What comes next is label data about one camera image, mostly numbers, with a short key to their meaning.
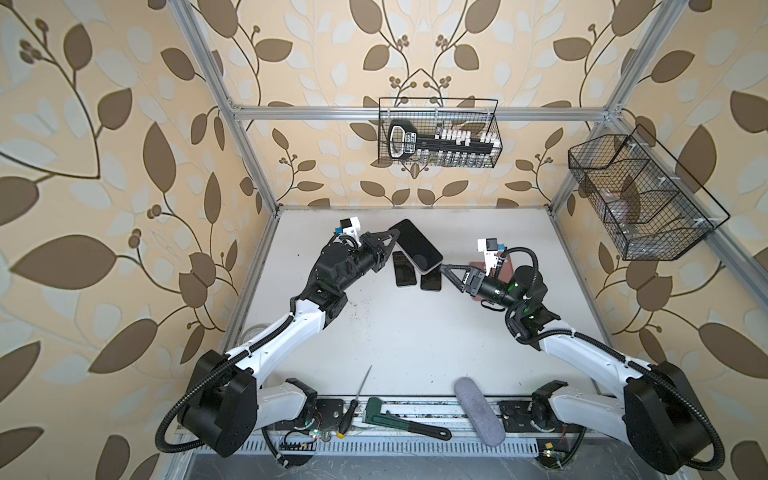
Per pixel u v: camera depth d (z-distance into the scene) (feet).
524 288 1.96
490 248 2.27
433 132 2.64
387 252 2.19
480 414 2.36
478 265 2.14
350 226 2.32
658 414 1.32
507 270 2.28
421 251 2.36
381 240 2.29
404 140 2.73
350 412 2.43
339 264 1.90
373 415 2.42
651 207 2.38
